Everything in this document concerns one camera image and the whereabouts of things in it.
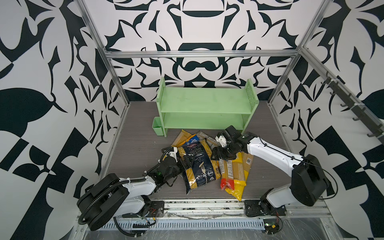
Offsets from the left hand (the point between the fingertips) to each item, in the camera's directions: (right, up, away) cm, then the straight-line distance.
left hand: (193, 158), depth 83 cm
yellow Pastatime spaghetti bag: (+23, -12, -5) cm, 27 cm away
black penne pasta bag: (+5, -4, -5) cm, 8 cm away
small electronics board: (+36, -29, -11) cm, 48 cm away
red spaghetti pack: (+17, -9, -4) cm, 20 cm away
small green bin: (-25, +16, +21) cm, 37 cm away
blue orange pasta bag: (0, +7, +5) cm, 8 cm away
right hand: (+12, +1, 0) cm, 12 cm away
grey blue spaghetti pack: (+10, +9, +12) cm, 18 cm away
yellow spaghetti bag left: (-7, +10, +16) cm, 20 cm away
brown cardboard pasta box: (+31, -3, +5) cm, 31 cm away
